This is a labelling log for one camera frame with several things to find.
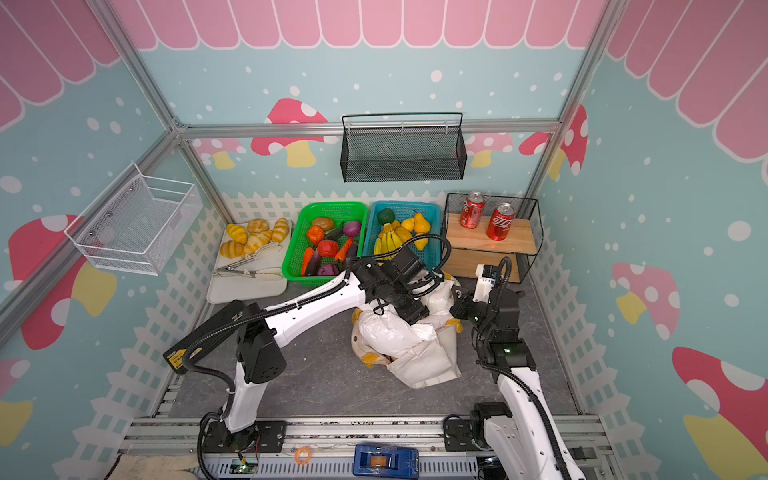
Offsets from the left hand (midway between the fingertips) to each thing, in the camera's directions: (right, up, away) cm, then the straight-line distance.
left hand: (417, 314), depth 80 cm
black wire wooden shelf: (+18, +18, +14) cm, 30 cm away
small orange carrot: (-25, +17, +27) cm, 40 cm away
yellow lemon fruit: (-1, +28, +36) cm, 46 cm away
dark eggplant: (-35, +13, +26) cm, 45 cm away
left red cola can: (+18, +30, +12) cm, 37 cm away
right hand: (+9, +8, -2) cm, 12 cm away
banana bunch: (-8, +22, +30) cm, 38 cm away
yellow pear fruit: (+4, +28, +33) cm, 43 cm away
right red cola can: (+25, +26, +8) cm, 37 cm away
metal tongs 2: (-47, +10, +23) cm, 54 cm away
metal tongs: (-53, +18, +33) cm, 65 cm away
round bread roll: (-60, +28, +37) cm, 76 cm away
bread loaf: (-68, +25, +37) cm, 81 cm away
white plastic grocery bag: (-8, -1, -14) cm, 16 cm away
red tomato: (-30, +19, +26) cm, 44 cm away
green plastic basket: (-32, +24, +33) cm, 52 cm away
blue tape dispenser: (-8, -31, -13) cm, 34 cm away
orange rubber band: (-30, -32, -8) cm, 45 cm away
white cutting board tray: (-58, +13, +30) cm, 66 cm away
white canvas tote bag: (+4, -11, -4) cm, 13 cm away
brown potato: (-33, +29, +37) cm, 57 cm away
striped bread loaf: (-51, +26, +37) cm, 68 cm away
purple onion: (-22, +26, +32) cm, 47 cm away
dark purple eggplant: (-21, +18, +28) cm, 40 cm away
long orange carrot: (-37, +14, +26) cm, 48 cm away
